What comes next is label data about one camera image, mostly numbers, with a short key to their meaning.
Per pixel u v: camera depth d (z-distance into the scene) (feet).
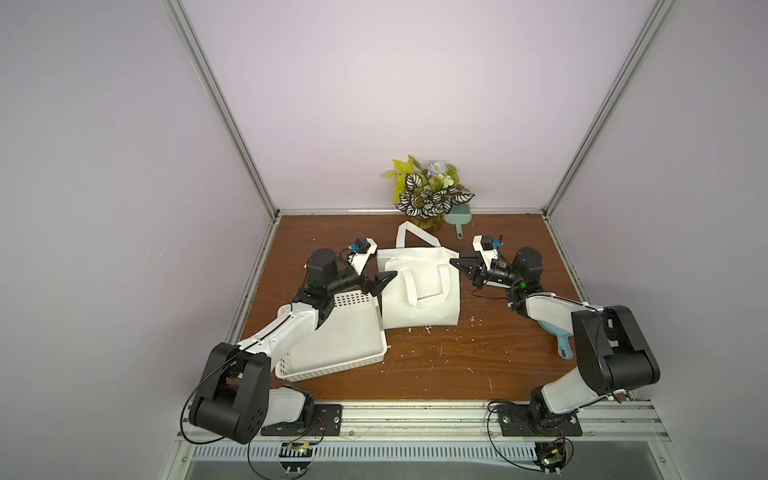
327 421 2.40
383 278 2.41
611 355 1.49
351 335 2.96
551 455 2.29
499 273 2.43
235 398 1.36
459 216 3.86
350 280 2.36
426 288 2.65
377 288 2.37
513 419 2.38
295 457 2.35
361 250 2.24
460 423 2.43
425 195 3.03
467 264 2.57
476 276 2.47
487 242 2.30
